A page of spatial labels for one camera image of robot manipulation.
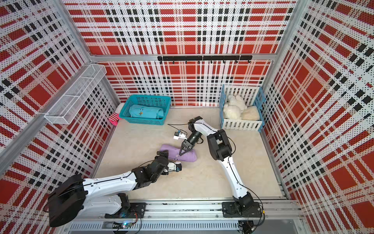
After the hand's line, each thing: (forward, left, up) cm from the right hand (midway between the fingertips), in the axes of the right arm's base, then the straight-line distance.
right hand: (185, 152), depth 90 cm
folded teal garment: (+33, +34, +4) cm, 47 cm away
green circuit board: (-37, +30, -3) cm, 48 cm away
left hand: (-2, +11, +3) cm, 12 cm away
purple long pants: (-1, +7, +2) cm, 7 cm away
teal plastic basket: (+47, +22, 0) cm, 51 cm away
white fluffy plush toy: (+31, -35, +9) cm, 47 cm away
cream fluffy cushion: (+33, -49, 0) cm, 59 cm away
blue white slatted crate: (+46, -52, +5) cm, 70 cm away
